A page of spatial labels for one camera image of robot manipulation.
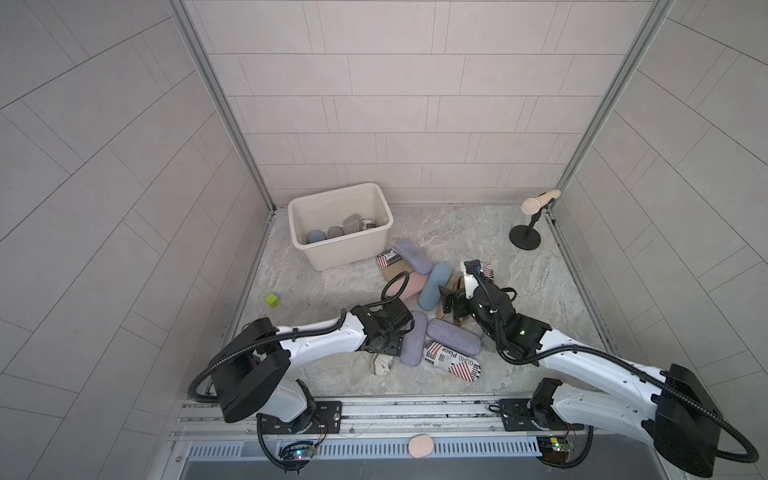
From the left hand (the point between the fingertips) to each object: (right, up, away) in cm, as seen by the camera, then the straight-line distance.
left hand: (393, 344), depth 84 cm
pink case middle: (+7, +15, +10) cm, 19 cm away
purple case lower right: (+17, +3, -3) cm, 17 cm away
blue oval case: (-28, +31, +20) cm, 46 cm away
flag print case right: (+30, +20, +12) cm, 38 cm away
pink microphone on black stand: (+47, +30, +21) cm, 60 cm away
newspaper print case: (-10, +35, +23) cm, 43 cm away
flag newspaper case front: (+15, -2, -7) cm, 17 cm away
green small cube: (-36, +11, +4) cm, 38 cm away
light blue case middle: (+14, +18, +7) cm, 24 cm away
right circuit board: (+37, -18, -16) cm, 45 cm away
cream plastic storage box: (-20, +34, +24) cm, 46 cm away
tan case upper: (-1, +19, +12) cm, 23 cm away
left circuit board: (-20, -16, -20) cm, 32 cm away
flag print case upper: (-2, +23, +14) cm, 27 cm away
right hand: (+16, +18, -4) cm, 24 cm away
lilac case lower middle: (+6, +3, -4) cm, 7 cm away
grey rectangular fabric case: (-15, +35, +21) cm, 43 cm away
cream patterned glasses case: (-3, -2, -7) cm, 8 cm away
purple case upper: (+6, +24, +10) cm, 27 cm away
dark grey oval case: (-21, +32, +20) cm, 43 cm away
